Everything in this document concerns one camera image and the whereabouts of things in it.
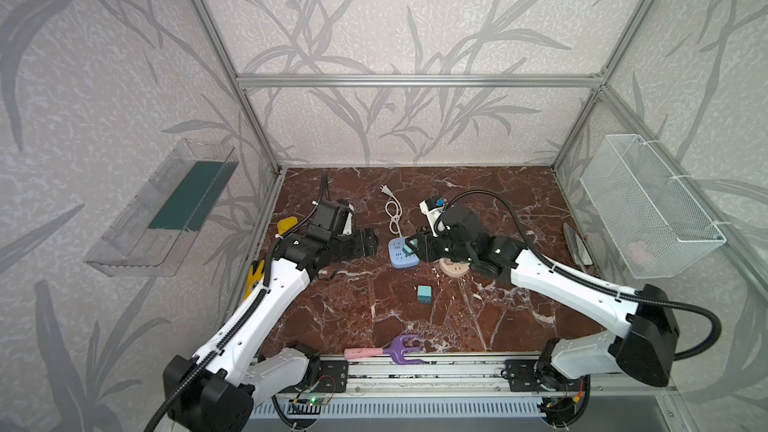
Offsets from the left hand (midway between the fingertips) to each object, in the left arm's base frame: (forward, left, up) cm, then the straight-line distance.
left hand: (371, 235), depth 77 cm
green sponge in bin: (0, +37, +16) cm, 41 cm away
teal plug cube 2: (-8, -15, -19) cm, 25 cm away
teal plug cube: (-5, -9, 0) cm, 11 cm away
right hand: (0, -11, +2) cm, 11 cm away
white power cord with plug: (+22, -5, -20) cm, 31 cm away
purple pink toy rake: (-24, -7, -18) cm, 31 cm away
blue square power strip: (-5, -8, -1) cm, 9 cm away
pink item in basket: (-4, -67, +1) cm, 67 cm away
